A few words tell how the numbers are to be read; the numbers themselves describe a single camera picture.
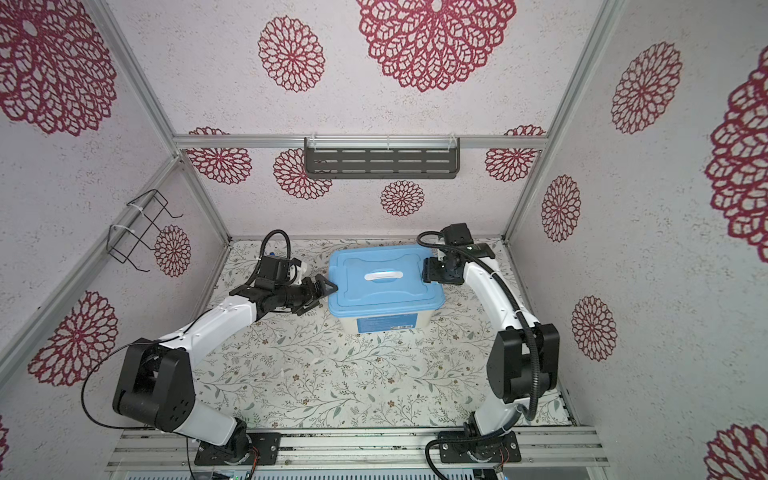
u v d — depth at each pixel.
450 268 0.72
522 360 0.45
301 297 0.78
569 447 0.75
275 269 0.69
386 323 0.88
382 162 0.98
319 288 0.78
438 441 0.74
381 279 0.85
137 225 0.78
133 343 0.45
